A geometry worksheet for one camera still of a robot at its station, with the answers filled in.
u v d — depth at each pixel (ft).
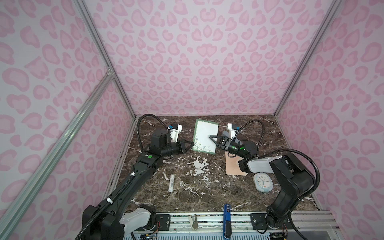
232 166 2.98
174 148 2.18
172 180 2.81
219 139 2.57
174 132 2.27
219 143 2.57
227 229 2.32
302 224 2.42
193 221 2.36
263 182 2.73
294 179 1.56
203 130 2.51
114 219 1.24
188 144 2.41
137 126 1.89
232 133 2.46
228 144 2.33
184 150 2.13
